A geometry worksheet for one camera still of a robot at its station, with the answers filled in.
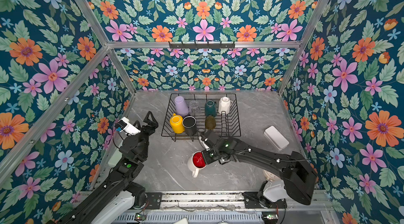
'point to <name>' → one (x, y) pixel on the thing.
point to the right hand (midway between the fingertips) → (202, 157)
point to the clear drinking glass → (194, 108)
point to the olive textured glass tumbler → (210, 122)
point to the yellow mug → (177, 122)
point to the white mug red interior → (197, 162)
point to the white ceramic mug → (224, 104)
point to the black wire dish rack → (189, 115)
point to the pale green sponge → (115, 158)
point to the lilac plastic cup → (181, 105)
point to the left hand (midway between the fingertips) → (146, 112)
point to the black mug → (189, 123)
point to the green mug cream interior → (210, 108)
